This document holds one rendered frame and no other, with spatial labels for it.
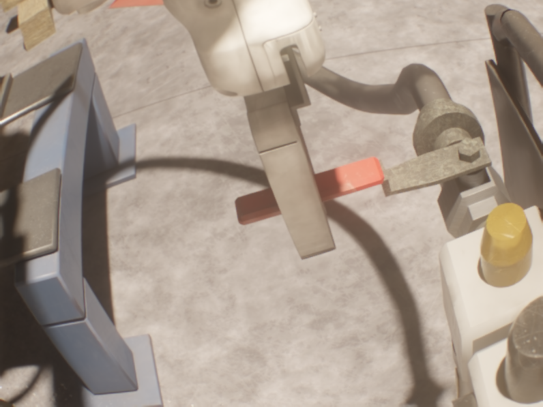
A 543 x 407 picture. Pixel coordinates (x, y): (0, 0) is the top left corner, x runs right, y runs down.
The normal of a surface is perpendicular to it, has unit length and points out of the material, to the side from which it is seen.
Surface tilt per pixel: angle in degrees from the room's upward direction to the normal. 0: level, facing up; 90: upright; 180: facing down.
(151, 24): 0
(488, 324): 45
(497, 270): 90
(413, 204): 0
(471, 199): 52
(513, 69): 91
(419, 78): 16
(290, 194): 101
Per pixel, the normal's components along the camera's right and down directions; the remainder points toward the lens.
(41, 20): 0.38, 0.54
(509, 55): -0.11, 0.69
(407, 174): -0.25, -0.73
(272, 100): -0.17, -0.39
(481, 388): -0.86, -0.31
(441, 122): 0.07, 0.51
